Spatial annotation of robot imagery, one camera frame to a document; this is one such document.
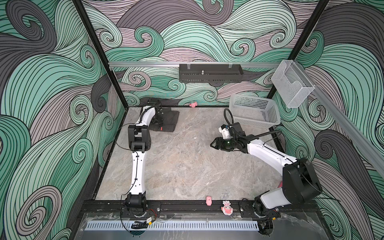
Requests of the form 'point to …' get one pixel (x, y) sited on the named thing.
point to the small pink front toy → (208, 200)
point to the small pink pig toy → (193, 105)
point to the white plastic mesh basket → (254, 112)
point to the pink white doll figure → (227, 209)
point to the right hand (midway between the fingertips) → (214, 145)
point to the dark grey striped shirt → (169, 119)
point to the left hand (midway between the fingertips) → (153, 122)
